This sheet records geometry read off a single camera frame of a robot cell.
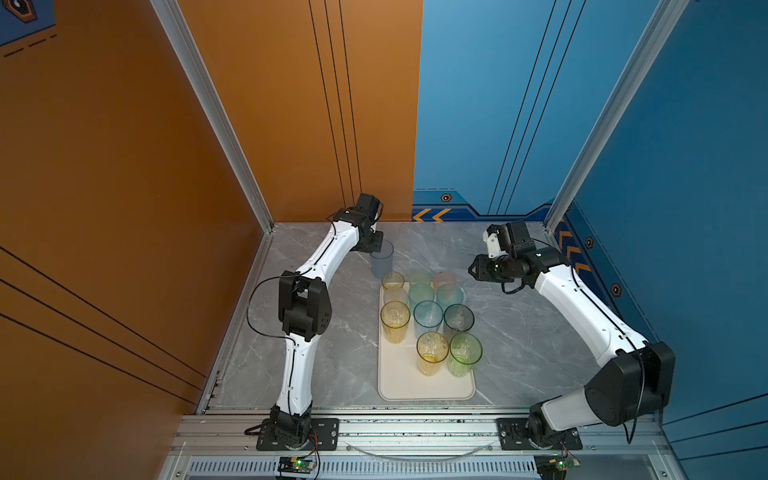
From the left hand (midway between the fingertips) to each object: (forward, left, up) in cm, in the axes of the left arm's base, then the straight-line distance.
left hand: (373, 243), depth 97 cm
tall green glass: (-32, -27, -9) cm, 43 cm away
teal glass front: (-16, -16, -5) cm, 23 cm away
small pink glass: (-9, -23, -7) cm, 26 cm away
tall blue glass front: (-23, -17, -7) cm, 29 cm away
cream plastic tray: (-38, -9, -14) cm, 41 cm away
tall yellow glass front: (-24, -8, -6) cm, 26 cm away
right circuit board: (-58, -46, -15) cm, 75 cm away
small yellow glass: (-7, -7, -12) cm, 16 cm away
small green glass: (-11, -16, -6) cm, 20 cm away
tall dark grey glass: (-23, -27, -8) cm, 36 cm away
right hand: (-15, -29, +6) cm, 33 cm away
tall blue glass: (-2, -3, -7) cm, 8 cm away
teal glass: (-14, -25, -8) cm, 30 cm away
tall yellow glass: (-34, -17, -4) cm, 38 cm away
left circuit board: (-58, +16, -15) cm, 62 cm away
